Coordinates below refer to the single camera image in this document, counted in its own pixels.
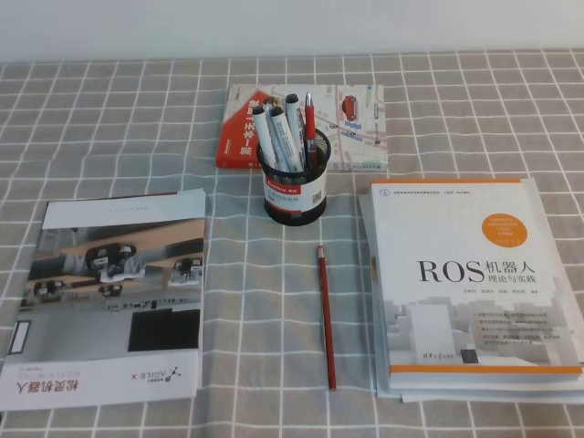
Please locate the red gel pen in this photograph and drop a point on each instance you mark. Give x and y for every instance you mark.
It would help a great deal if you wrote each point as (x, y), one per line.
(311, 136)

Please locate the black mesh pen holder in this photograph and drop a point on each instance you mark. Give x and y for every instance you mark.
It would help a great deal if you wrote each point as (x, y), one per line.
(296, 199)

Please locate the white marker middle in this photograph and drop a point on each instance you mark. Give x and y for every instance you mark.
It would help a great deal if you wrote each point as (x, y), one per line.
(286, 140)

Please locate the white marker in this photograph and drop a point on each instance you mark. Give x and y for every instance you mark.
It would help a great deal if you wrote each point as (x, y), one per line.
(286, 140)
(293, 114)
(262, 130)

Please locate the white marker left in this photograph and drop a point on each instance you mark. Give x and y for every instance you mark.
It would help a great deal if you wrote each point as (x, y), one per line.
(262, 130)

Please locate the red map cover book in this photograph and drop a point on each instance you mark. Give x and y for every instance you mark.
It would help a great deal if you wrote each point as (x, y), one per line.
(351, 116)

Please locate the white marker right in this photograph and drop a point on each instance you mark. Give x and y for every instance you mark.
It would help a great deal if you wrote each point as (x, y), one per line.
(293, 114)

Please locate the red pencil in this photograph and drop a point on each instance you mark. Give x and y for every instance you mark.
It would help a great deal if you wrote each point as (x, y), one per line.
(329, 343)

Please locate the white ROS textbook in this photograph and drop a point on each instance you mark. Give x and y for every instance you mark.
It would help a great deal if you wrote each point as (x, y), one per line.
(465, 283)

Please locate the Agilex robotics brochure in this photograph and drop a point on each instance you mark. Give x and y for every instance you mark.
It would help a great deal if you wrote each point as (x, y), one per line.
(112, 310)

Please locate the paper stack under textbook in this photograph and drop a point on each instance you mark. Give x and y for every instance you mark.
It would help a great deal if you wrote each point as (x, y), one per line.
(372, 228)

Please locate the grey checked tablecloth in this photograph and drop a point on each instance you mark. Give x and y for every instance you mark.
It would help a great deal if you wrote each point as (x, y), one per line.
(112, 128)

